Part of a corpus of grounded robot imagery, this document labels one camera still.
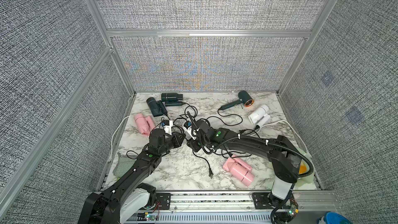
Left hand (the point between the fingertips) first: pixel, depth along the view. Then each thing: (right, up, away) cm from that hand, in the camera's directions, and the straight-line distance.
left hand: (188, 134), depth 81 cm
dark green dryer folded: (-23, +13, +25) cm, 37 cm away
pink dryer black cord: (+12, -21, 0) cm, 24 cm away
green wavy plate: (+61, -22, -3) cm, 65 cm away
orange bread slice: (+58, -17, -3) cm, 60 cm away
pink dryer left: (-28, +3, +16) cm, 32 cm away
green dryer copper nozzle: (+38, +21, +31) cm, 53 cm away
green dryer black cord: (+24, +8, +26) cm, 36 cm away
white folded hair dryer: (+46, +8, +21) cm, 51 cm away
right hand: (0, -3, +1) cm, 3 cm away
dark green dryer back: (-14, +20, +30) cm, 39 cm away
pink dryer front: (+27, -18, -1) cm, 32 cm away
